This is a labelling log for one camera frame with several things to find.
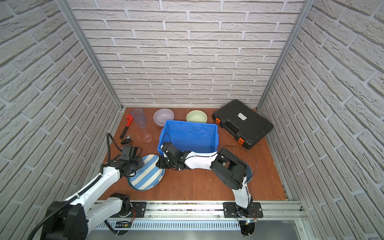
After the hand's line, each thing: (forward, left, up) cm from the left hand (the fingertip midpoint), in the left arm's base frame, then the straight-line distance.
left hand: (142, 162), depth 87 cm
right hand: (-4, -9, +3) cm, 10 cm away
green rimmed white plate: (-14, +2, 0) cm, 14 cm away
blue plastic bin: (+20, -30, -4) cm, 36 cm away
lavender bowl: (+37, -7, 0) cm, 38 cm away
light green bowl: (+34, -34, +3) cm, 48 cm away
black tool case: (+22, -69, +3) cm, 72 cm away
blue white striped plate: (-9, -5, +1) cm, 10 cm away
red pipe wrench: (+36, +17, -1) cm, 40 cm away
